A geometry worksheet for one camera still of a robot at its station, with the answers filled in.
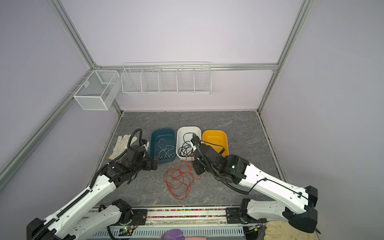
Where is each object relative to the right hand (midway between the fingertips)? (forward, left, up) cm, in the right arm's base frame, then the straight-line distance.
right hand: (195, 158), depth 68 cm
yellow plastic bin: (+27, -15, -24) cm, 39 cm away
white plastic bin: (+30, +11, -19) cm, 37 cm away
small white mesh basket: (+50, +66, +2) cm, 83 cm away
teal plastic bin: (+22, +23, -23) cm, 39 cm away
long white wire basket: (+56, +20, +7) cm, 59 cm away
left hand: (+5, +24, -10) cm, 27 cm away
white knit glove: (+23, +51, -23) cm, 61 cm away
